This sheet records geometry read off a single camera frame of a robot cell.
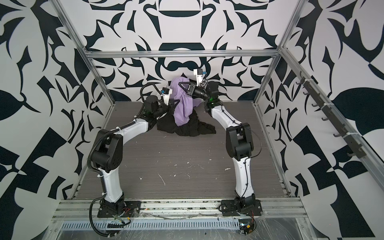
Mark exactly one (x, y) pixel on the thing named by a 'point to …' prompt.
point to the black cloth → (166, 123)
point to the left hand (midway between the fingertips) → (179, 96)
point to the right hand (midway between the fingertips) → (178, 84)
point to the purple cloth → (184, 103)
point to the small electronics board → (246, 225)
